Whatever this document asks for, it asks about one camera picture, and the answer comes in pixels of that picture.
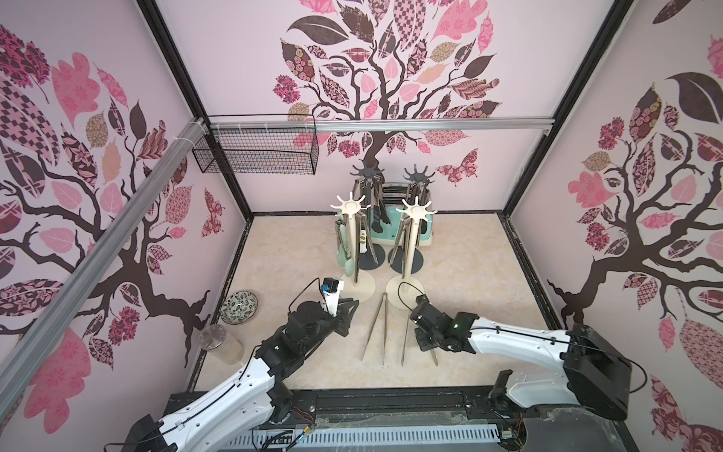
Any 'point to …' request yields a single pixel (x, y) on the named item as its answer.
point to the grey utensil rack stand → (370, 256)
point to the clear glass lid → (216, 339)
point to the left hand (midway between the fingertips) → (357, 307)
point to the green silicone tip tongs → (344, 252)
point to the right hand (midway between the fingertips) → (422, 332)
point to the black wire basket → (266, 144)
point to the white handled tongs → (363, 241)
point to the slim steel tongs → (383, 298)
